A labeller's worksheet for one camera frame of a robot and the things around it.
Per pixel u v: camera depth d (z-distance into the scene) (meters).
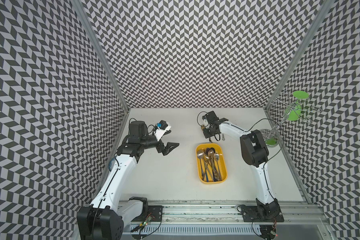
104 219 0.37
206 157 0.93
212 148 0.96
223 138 1.02
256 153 0.58
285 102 1.02
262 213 0.66
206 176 0.86
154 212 0.73
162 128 0.62
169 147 0.64
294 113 0.75
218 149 0.92
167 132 0.75
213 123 0.80
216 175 0.87
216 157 0.91
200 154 0.91
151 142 0.64
